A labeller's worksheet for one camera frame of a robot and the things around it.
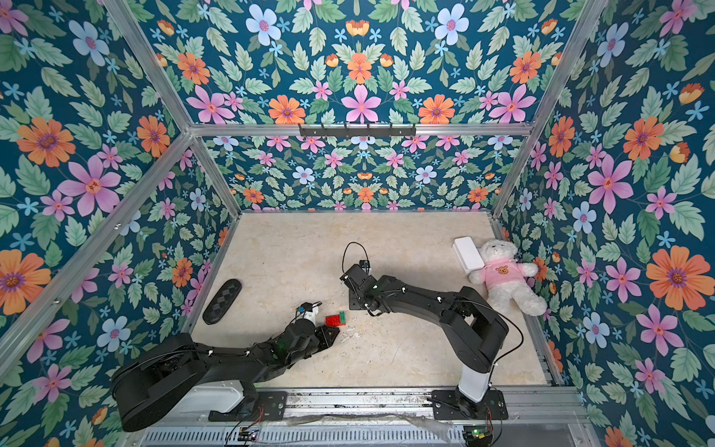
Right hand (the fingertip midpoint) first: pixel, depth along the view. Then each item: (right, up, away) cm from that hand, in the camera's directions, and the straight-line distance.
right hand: (357, 299), depth 88 cm
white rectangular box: (+40, +14, +13) cm, 44 cm away
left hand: (-4, -10, -3) cm, 11 cm away
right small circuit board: (+33, -32, -17) cm, 49 cm away
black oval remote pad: (-45, -1, +2) cm, 45 cm away
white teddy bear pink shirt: (+48, +7, +2) cm, 49 cm away
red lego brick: (-7, -7, -1) cm, 10 cm away
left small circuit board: (-28, -32, -16) cm, 46 cm away
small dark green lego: (-5, -6, 0) cm, 7 cm away
